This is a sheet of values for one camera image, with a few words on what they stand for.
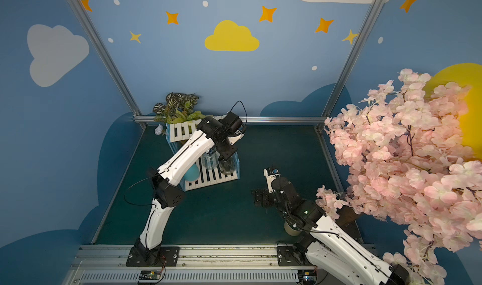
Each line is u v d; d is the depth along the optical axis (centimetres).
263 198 66
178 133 80
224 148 72
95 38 80
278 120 193
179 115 88
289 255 74
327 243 48
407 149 54
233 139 73
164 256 74
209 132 57
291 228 75
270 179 68
